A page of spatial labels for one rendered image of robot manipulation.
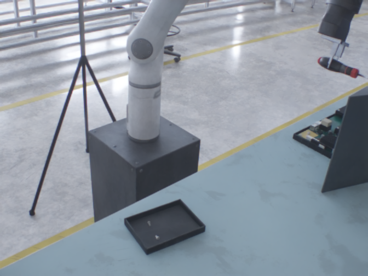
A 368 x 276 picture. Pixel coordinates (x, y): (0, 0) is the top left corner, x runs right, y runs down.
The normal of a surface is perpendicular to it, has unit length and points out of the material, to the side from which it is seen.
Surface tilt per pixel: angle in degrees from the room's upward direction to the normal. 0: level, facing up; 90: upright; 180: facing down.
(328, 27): 72
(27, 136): 0
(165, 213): 0
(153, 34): 90
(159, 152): 0
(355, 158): 90
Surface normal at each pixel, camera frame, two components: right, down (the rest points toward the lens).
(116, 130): 0.07, -0.85
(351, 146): 0.34, 0.51
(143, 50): -0.04, 0.52
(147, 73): 0.12, -0.62
